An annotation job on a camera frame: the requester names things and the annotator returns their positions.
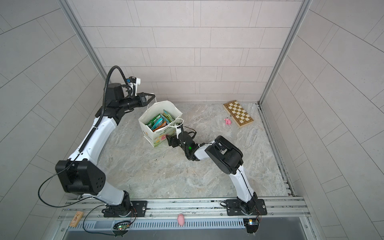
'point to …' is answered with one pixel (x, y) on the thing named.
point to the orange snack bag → (163, 124)
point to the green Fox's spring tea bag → (150, 123)
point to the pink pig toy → (227, 121)
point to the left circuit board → (122, 227)
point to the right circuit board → (252, 225)
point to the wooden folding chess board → (239, 116)
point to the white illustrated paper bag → (154, 138)
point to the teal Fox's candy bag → (158, 122)
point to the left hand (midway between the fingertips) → (157, 94)
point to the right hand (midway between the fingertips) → (171, 135)
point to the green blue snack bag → (168, 116)
